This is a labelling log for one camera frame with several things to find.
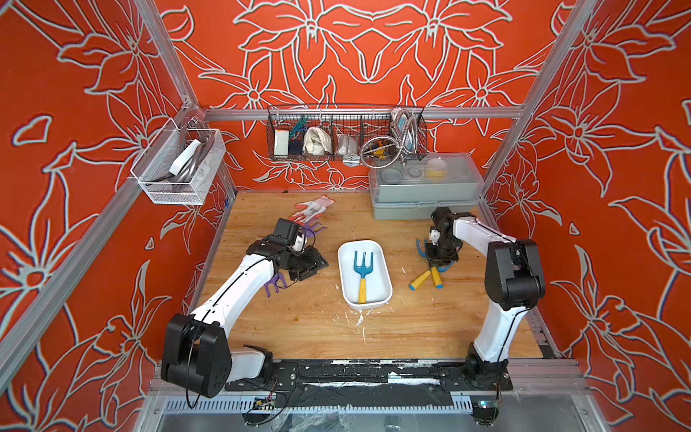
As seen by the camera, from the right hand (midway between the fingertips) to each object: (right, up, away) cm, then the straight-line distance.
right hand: (428, 262), depth 94 cm
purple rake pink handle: (-54, -5, -5) cm, 55 cm away
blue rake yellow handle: (-23, -3, +1) cm, 24 cm away
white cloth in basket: (-40, +42, -4) cm, 58 cm away
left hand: (-36, +2, -13) cm, 39 cm away
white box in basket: (-52, +42, -4) cm, 67 cm away
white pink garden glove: (-44, +19, +19) cm, 52 cm away
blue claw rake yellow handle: (+1, -5, -4) cm, 7 cm away
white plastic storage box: (-18, -8, -4) cm, 21 cm away
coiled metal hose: (-18, +38, -6) cm, 43 cm away
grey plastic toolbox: (+1, +30, +9) cm, 31 cm away
